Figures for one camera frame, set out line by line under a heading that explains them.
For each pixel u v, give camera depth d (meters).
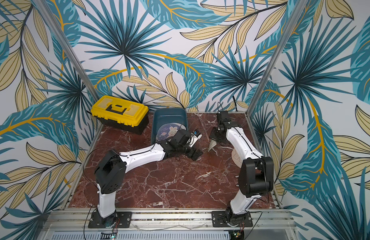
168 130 1.04
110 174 0.48
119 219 0.73
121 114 0.95
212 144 0.86
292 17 0.72
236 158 0.96
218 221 0.73
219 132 0.65
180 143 0.68
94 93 1.07
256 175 0.46
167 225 0.73
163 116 1.15
